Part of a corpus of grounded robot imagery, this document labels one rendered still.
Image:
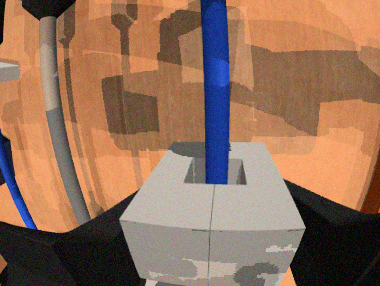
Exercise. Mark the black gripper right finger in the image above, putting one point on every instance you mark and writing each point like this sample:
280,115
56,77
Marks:
340,244

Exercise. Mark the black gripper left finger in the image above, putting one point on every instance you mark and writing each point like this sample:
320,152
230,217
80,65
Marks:
94,254

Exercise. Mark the dark blue box with red arrow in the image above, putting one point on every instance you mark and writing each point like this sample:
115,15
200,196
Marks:
7,144

